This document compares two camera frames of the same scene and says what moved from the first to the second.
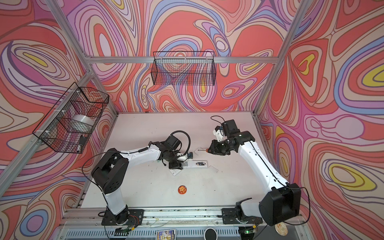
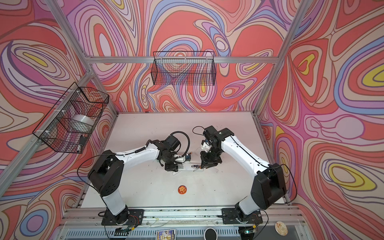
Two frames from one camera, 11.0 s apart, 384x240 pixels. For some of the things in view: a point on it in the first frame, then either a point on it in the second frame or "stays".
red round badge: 182,189 stays
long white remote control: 196,164 stays
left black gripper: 177,165 stays
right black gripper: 215,150 → 206,162
